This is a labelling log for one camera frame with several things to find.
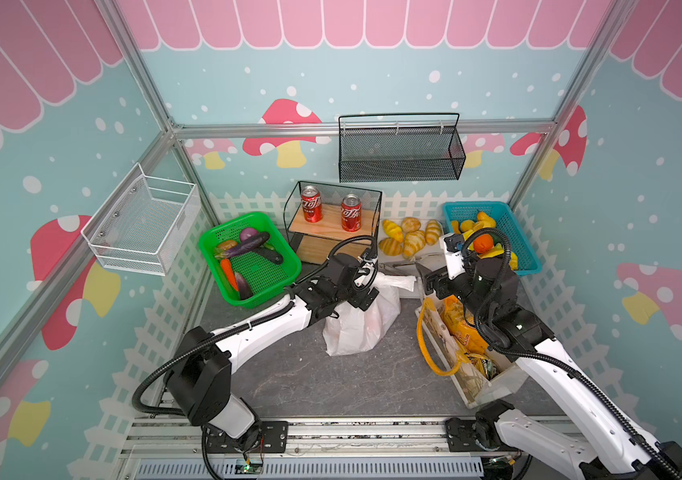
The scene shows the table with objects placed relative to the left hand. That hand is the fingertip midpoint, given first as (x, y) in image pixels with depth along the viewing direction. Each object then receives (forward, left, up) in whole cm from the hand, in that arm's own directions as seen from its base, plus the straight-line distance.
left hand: (360, 283), depth 84 cm
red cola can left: (+24, +15, +8) cm, 29 cm away
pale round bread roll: (+37, -20, -13) cm, 43 cm away
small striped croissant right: (+34, -29, -14) cm, 47 cm away
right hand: (-2, -17, +15) cm, 23 cm away
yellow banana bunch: (+36, -47, -9) cm, 60 cm away
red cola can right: (+19, +3, +9) cm, 21 cm away
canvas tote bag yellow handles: (-19, -21, +3) cm, 29 cm away
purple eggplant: (+22, +42, -12) cm, 49 cm away
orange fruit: (+23, -43, -7) cm, 49 cm away
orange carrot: (+12, +45, -14) cm, 49 cm away
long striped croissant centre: (+27, -20, -13) cm, 36 cm away
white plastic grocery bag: (-12, +2, -5) cm, 13 cm away
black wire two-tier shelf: (+20, +15, -5) cm, 26 cm away
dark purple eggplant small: (+7, +39, -14) cm, 42 cm away
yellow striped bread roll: (+34, -13, -14) cm, 39 cm away
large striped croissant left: (+25, -11, -12) cm, 30 cm away
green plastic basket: (+13, +33, -17) cm, 40 cm away
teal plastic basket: (+17, -57, -10) cm, 61 cm away
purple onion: (+29, +42, -12) cm, 53 cm away
